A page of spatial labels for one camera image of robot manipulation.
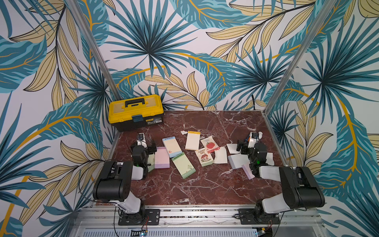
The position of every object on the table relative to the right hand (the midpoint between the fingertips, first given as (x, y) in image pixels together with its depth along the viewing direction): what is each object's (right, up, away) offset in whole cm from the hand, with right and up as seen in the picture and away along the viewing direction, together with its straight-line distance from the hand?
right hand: (247, 140), depth 93 cm
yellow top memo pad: (-34, -1, +11) cm, 35 cm away
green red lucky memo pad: (-40, -15, -2) cm, 43 cm away
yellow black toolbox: (-76, +17, +5) cm, 78 cm away
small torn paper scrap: (-41, +4, +14) cm, 43 cm away
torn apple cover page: (-22, -4, +8) cm, 24 cm away
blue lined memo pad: (-6, -13, +1) cm, 14 cm away
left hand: (-64, 0, 0) cm, 64 cm away
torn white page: (-8, -6, +5) cm, 11 cm away
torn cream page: (-16, -10, +3) cm, 19 cm away
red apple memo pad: (-47, -5, +5) cm, 48 cm away
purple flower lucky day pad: (-53, -12, -2) cm, 54 cm away
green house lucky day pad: (-58, -13, -9) cm, 60 cm away
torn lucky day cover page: (-27, -11, +2) cm, 29 cm away
